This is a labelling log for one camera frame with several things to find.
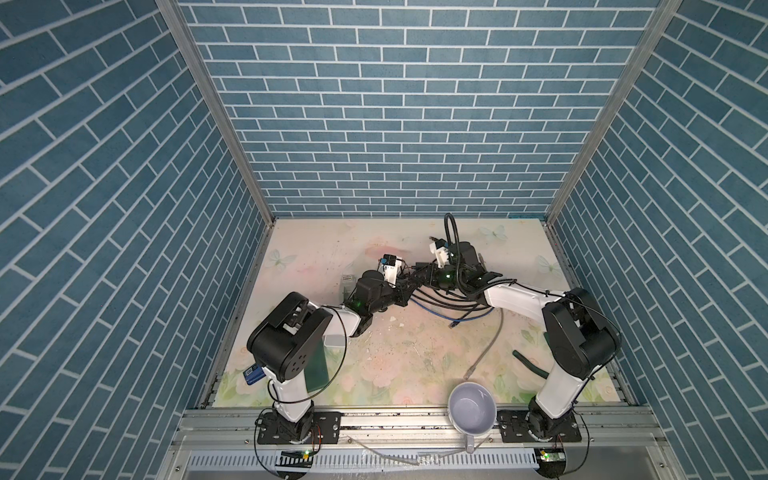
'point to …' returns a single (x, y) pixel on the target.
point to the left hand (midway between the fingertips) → (418, 285)
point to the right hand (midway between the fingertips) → (410, 273)
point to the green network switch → (316, 373)
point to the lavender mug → (472, 410)
